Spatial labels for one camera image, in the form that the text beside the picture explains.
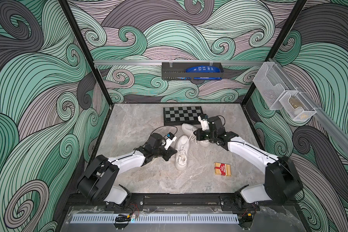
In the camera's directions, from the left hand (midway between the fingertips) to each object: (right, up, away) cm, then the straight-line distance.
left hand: (176, 149), depth 84 cm
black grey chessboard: (+2, +20, +23) cm, 31 cm away
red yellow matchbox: (+27, -11, -1) cm, 30 cm away
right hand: (+12, +10, +3) cm, 16 cm away
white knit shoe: (+10, +10, +15) cm, 20 cm away
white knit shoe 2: (+4, +1, +6) cm, 7 cm away
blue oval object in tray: (+18, +51, +8) cm, 55 cm away
